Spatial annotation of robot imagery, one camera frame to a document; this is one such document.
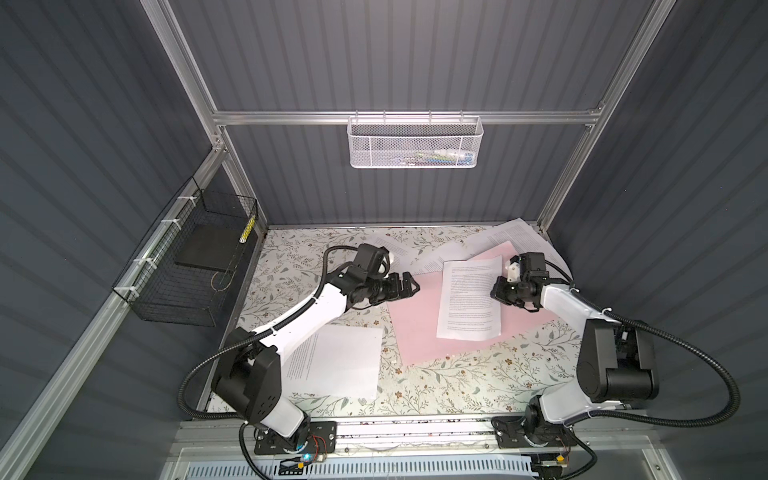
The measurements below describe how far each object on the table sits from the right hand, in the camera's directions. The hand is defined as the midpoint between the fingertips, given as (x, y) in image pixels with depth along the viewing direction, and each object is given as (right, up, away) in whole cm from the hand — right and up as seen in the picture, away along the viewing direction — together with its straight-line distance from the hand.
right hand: (496, 293), depth 93 cm
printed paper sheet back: (-30, +13, +20) cm, 38 cm away
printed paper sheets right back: (+21, +18, +26) cm, 38 cm away
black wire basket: (-85, +7, -21) cm, 87 cm away
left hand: (-28, +2, -12) cm, 31 cm away
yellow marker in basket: (-73, +19, -12) cm, 76 cm away
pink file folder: (+4, +13, +7) cm, 16 cm away
